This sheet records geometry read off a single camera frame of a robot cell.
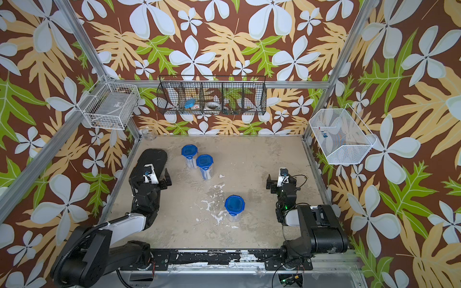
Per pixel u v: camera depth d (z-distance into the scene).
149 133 1.22
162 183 0.78
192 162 1.01
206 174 0.96
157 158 1.01
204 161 0.91
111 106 0.86
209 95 0.97
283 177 0.76
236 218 0.83
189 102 0.97
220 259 0.75
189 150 0.96
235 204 0.78
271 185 0.83
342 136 0.84
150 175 0.72
